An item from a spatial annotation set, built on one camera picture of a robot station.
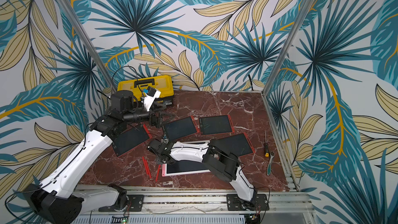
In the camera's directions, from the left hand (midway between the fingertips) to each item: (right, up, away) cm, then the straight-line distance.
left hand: (168, 113), depth 67 cm
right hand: (-8, -26, +20) cm, 33 cm away
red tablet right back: (+24, -9, +34) cm, 43 cm away
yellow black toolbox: (-11, +18, +34) cm, 40 cm away
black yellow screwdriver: (+52, -24, +21) cm, 61 cm away
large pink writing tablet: (+5, -31, +21) cm, 38 cm away
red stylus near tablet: (-9, -32, +15) cm, 36 cm away
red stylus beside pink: (-17, -29, +19) cm, 38 cm away
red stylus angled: (-15, -30, +17) cm, 37 cm away
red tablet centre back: (+1, -11, +33) cm, 35 cm away
